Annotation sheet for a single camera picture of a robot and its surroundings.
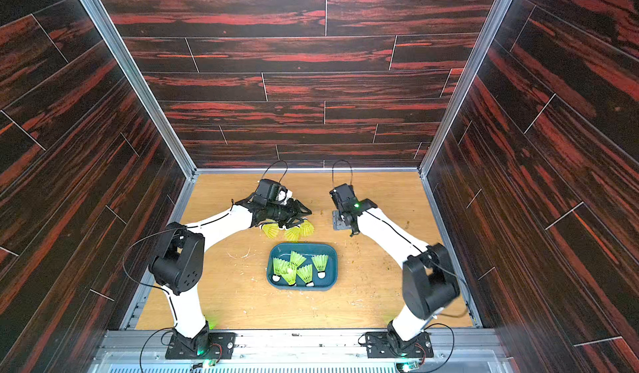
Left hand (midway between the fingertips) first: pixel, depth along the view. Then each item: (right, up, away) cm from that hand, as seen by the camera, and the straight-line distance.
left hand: (311, 216), depth 89 cm
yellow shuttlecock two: (-5, -16, -1) cm, 17 cm away
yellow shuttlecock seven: (-16, -5, +7) cm, 18 cm away
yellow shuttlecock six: (-7, -21, -6) cm, 23 cm away
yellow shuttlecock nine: (-2, -6, +10) cm, 12 cm away
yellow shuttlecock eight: (-7, -8, +9) cm, 14 cm away
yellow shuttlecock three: (-12, -21, -3) cm, 25 cm away
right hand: (+16, -1, +1) cm, 16 cm away
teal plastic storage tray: (-10, -13, +2) cm, 17 cm away
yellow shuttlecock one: (+3, -17, -1) cm, 17 cm away
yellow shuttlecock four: (-2, -19, -4) cm, 20 cm away
